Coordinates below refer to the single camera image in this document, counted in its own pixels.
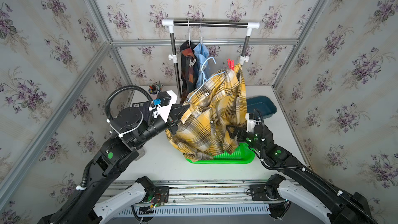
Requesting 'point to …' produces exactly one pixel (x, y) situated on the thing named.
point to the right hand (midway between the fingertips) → (234, 127)
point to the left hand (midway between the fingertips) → (187, 103)
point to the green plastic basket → (243, 154)
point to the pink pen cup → (153, 94)
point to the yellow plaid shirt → (219, 103)
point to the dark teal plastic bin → (264, 103)
